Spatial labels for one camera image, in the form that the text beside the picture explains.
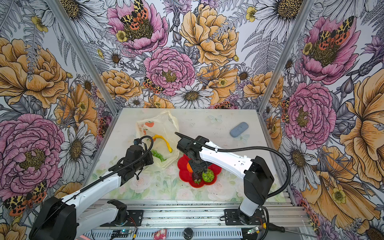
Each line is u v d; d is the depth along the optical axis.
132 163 0.60
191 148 0.56
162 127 0.94
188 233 0.62
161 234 0.68
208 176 0.81
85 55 0.89
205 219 0.76
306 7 0.72
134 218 0.74
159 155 0.93
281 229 0.70
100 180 0.53
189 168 0.87
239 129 1.08
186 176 0.86
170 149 0.97
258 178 0.43
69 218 0.40
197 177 0.83
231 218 0.74
